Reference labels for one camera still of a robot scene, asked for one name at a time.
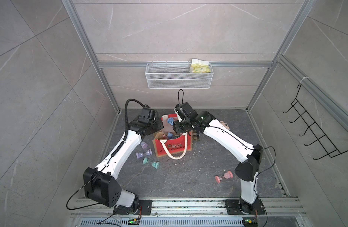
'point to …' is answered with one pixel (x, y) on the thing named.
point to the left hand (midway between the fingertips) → (163, 122)
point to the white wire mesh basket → (176, 76)
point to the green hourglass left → (155, 164)
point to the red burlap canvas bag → (167, 141)
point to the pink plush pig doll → (225, 125)
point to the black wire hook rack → (321, 138)
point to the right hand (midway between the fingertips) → (177, 127)
